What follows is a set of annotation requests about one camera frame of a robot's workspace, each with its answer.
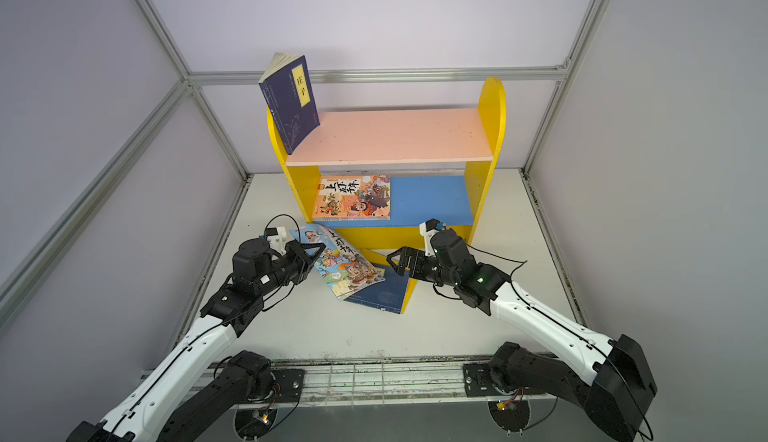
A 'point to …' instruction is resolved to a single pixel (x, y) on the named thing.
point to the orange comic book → (353, 198)
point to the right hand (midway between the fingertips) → (399, 257)
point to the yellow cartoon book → (379, 257)
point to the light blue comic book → (346, 272)
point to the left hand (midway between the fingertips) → (323, 238)
